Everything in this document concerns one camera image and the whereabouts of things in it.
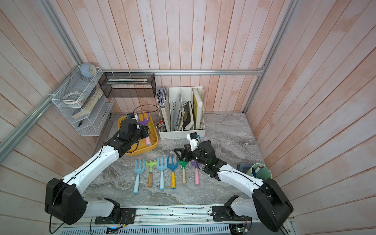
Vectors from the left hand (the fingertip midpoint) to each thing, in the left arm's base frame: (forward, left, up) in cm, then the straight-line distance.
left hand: (147, 129), depth 84 cm
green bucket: (-21, -63, -9) cm, 67 cm away
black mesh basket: (+38, +20, +4) cm, 43 cm away
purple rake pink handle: (-18, -29, -20) cm, 39 cm away
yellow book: (+14, -30, +6) cm, 34 cm away
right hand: (-10, -19, -3) cm, 21 cm away
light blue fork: (-15, -7, -21) cm, 26 cm away
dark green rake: (-12, -21, -20) cm, 31 cm away
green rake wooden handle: (-20, -1, -20) cm, 28 cm away
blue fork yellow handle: (-14, -14, -21) cm, 29 cm away
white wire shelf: (+1, +34, +2) cm, 34 cm away
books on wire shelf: (+13, +32, +12) cm, 36 cm away
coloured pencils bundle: (+6, -6, -4) cm, 9 cm away
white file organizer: (+15, -20, +1) cm, 25 cm away
